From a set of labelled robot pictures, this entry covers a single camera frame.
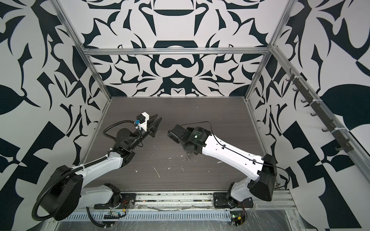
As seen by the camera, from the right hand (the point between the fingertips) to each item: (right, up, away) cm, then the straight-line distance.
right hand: (192, 131), depth 75 cm
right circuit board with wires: (+22, -42, -4) cm, 48 cm away
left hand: (-19, +9, 0) cm, 21 cm away
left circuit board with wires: (-37, -40, -4) cm, 55 cm away
